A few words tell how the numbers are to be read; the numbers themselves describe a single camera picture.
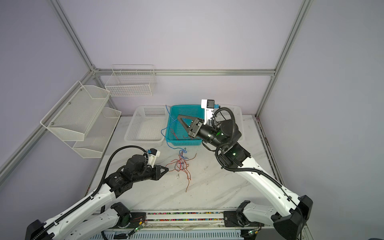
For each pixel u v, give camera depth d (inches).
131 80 37.6
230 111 17.1
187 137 41.5
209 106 19.9
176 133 43.5
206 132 19.9
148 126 45.2
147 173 26.0
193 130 19.2
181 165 33.0
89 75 34.8
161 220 29.5
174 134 41.0
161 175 28.1
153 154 27.5
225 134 16.9
